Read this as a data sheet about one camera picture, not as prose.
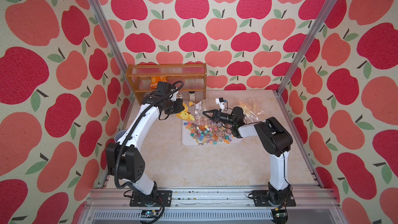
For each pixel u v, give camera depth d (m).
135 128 0.48
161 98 0.58
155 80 1.02
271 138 0.58
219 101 0.88
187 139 0.95
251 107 1.04
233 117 0.80
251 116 1.00
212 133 0.95
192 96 1.08
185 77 1.14
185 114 0.83
